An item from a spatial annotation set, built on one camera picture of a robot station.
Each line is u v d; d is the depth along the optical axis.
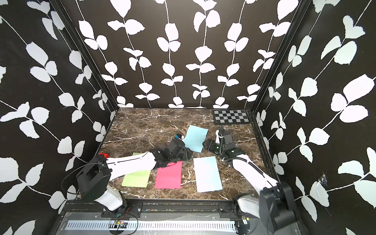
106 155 0.91
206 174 0.87
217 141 0.76
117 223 0.71
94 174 0.48
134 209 0.75
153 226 0.70
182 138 0.78
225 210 0.73
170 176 0.86
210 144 0.75
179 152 0.66
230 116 1.14
